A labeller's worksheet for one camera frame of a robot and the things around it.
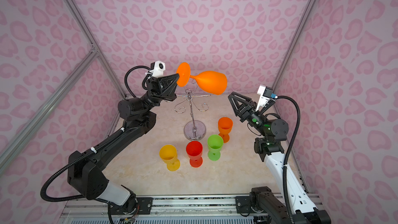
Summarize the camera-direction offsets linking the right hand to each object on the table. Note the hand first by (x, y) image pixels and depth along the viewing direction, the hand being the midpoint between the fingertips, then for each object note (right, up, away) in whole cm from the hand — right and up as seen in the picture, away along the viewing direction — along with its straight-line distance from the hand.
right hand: (230, 98), depth 57 cm
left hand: (-18, +5, -11) cm, 21 cm away
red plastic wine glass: (-14, -24, +18) cm, 33 cm away
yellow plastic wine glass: (-28, -27, +23) cm, 45 cm away
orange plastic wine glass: (+2, -13, +30) cm, 33 cm away
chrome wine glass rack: (-16, -17, +42) cm, 48 cm away
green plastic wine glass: (-3, -23, +28) cm, 36 cm away
